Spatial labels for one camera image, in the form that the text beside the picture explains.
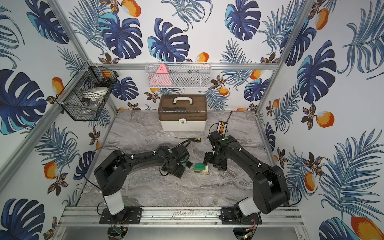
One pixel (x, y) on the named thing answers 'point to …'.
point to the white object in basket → (97, 92)
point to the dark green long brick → (199, 167)
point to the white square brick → (206, 170)
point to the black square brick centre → (189, 164)
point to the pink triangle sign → (161, 78)
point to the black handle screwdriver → (195, 139)
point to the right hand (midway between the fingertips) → (210, 165)
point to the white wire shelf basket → (179, 75)
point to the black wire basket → (85, 97)
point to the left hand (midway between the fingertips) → (176, 170)
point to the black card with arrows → (221, 128)
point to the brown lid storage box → (182, 112)
